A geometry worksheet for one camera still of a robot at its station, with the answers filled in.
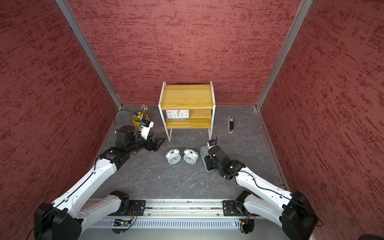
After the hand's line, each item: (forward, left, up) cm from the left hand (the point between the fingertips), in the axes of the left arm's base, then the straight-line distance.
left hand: (158, 139), depth 78 cm
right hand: (-7, -27, -12) cm, 31 cm away
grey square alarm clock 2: (-2, -25, -9) cm, 27 cm away
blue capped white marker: (+24, +21, -8) cm, 33 cm away
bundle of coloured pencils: (+25, +15, -3) cm, 29 cm away
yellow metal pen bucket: (+22, +20, -10) cm, 32 cm away
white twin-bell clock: (-4, -7, -11) cm, 14 cm away
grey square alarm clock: (+18, -9, 0) cm, 20 cm away
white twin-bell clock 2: (-4, -17, -12) cm, 21 cm away
